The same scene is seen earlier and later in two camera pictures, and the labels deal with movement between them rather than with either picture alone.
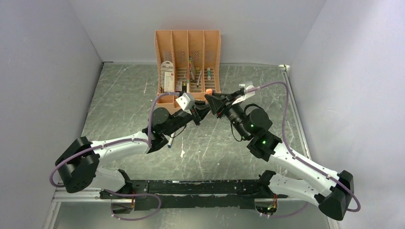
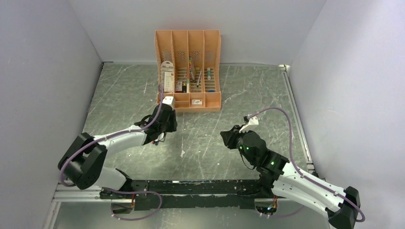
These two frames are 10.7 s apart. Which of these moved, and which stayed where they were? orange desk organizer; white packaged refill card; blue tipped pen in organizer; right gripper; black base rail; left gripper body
Moved: left gripper body; right gripper
Stayed: black base rail; white packaged refill card; blue tipped pen in organizer; orange desk organizer
